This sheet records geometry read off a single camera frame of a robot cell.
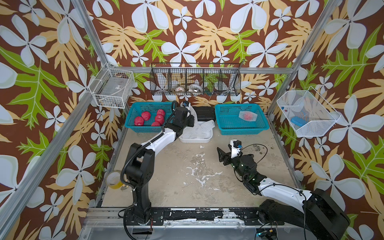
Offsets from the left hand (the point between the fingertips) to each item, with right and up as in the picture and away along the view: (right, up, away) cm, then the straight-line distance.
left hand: (192, 113), depth 92 cm
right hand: (+17, -19, -10) cm, 27 cm away
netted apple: (+43, 0, +19) cm, 47 cm away
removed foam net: (+11, -8, +9) cm, 16 cm away
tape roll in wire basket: (-8, +16, +4) cm, 19 cm away
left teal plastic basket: (-33, -1, +20) cm, 39 cm away
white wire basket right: (+65, -1, -10) cm, 65 cm away
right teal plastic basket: (+38, -2, +23) cm, 45 cm away
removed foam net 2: (0, +1, +1) cm, 1 cm away
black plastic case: (+10, +3, +22) cm, 24 cm away
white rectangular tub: (+7, -12, +9) cm, 17 cm away
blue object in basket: (+58, -5, -12) cm, 59 cm away
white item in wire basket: (+1, +19, +6) cm, 20 cm away
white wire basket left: (-47, +15, -6) cm, 50 cm away
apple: (-39, -4, +16) cm, 42 cm away
